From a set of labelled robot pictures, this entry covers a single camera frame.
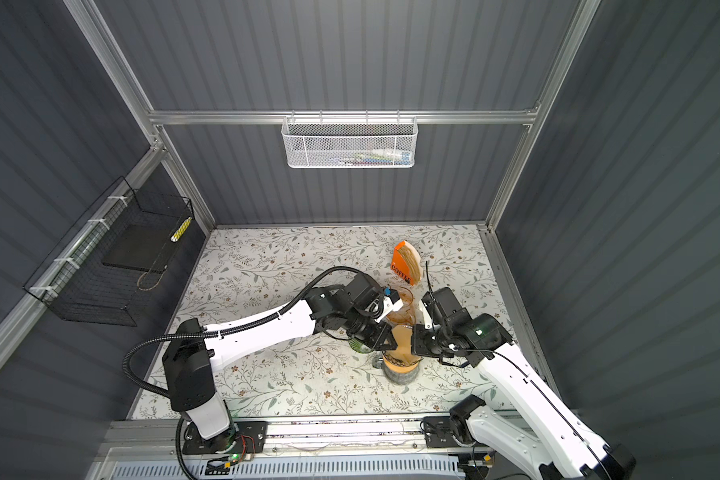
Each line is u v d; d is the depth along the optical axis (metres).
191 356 0.44
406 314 0.88
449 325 0.54
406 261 0.99
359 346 0.88
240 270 1.08
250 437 0.72
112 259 0.73
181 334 0.46
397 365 0.71
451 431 0.73
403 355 0.77
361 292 0.59
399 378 0.80
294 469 0.77
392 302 0.69
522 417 0.45
